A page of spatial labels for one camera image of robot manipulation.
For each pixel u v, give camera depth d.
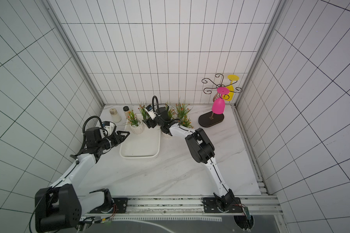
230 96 0.80
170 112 0.95
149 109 0.85
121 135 0.76
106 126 0.76
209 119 1.08
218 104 0.91
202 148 0.63
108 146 0.72
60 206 0.40
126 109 1.06
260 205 0.74
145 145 0.96
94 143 0.65
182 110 1.02
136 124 0.98
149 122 0.88
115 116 1.06
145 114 0.97
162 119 0.78
